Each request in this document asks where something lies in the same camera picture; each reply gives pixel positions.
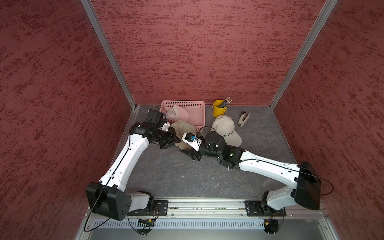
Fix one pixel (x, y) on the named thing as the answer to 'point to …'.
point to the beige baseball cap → (180, 127)
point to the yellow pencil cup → (218, 111)
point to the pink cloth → (176, 113)
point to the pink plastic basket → (196, 110)
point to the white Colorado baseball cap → (224, 125)
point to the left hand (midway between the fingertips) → (180, 143)
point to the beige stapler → (243, 118)
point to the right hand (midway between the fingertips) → (184, 147)
